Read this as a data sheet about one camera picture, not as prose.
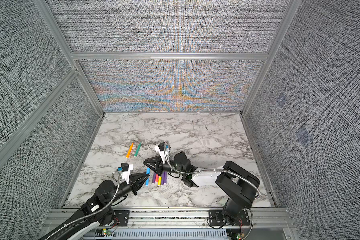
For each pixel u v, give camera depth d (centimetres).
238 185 45
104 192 57
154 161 69
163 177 86
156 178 85
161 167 66
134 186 64
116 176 65
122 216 73
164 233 70
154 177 86
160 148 66
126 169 65
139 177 68
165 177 86
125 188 65
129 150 98
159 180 85
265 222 73
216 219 72
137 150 98
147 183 72
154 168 69
